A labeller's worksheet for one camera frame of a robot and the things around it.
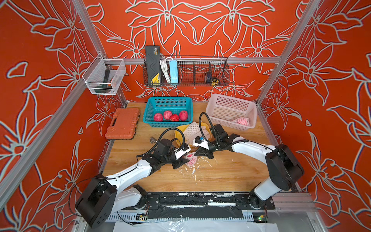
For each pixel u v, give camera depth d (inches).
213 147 28.6
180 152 27.3
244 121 38.4
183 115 40.8
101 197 16.1
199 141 28.0
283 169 17.5
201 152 29.4
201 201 29.2
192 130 36.4
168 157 27.1
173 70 35.3
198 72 38.4
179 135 39.5
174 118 39.7
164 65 33.1
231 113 43.5
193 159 31.3
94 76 31.1
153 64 34.5
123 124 39.6
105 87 31.8
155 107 44.7
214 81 37.1
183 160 28.2
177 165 28.0
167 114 40.9
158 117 40.5
